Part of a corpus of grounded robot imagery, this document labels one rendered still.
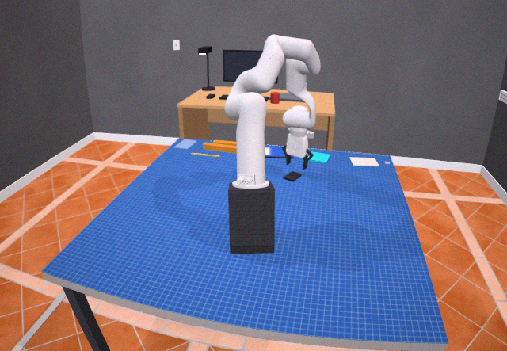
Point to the black plastic tile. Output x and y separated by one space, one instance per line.
292 176

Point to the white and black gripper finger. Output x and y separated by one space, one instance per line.
306 159
288 157

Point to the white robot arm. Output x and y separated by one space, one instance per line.
251 108

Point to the blue notebook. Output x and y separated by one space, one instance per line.
274 152

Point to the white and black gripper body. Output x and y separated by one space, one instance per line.
297 146

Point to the white flat tile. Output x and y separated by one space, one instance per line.
364 162

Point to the cyan flat rectangular tile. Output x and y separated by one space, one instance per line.
320 157

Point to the blue work mat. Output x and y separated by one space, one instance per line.
347 261

